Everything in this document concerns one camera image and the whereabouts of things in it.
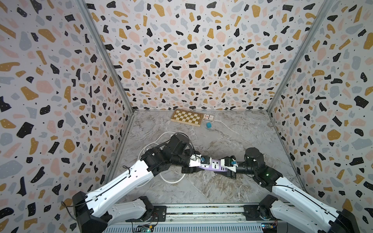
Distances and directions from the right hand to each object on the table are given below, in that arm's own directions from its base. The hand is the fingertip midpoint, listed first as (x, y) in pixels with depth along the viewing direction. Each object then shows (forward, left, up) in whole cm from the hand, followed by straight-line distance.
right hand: (217, 165), depth 72 cm
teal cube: (+40, +2, -17) cm, 44 cm away
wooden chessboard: (+46, +19, -15) cm, 52 cm away
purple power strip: (-2, +2, +5) cm, 6 cm away
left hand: (-1, +6, +7) cm, 9 cm away
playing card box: (+48, +2, -17) cm, 51 cm away
